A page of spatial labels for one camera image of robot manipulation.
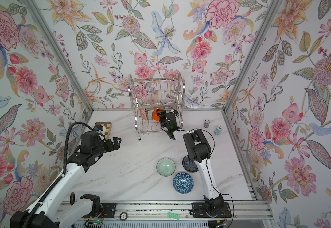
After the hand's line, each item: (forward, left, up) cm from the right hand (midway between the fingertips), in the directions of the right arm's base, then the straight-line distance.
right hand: (156, 111), depth 104 cm
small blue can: (-11, -45, -7) cm, 46 cm away
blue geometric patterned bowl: (-46, -19, -11) cm, 51 cm away
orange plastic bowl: (0, +1, -4) cm, 4 cm away
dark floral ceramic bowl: (-36, -24, -11) cm, 44 cm away
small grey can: (-3, -38, -9) cm, 39 cm away
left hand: (-29, +19, +7) cm, 35 cm away
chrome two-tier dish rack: (+18, +7, -2) cm, 20 cm away
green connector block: (-63, -13, -10) cm, 65 cm away
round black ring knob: (-64, +12, -10) cm, 66 cm away
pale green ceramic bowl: (-37, -8, -10) cm, 40 cm away
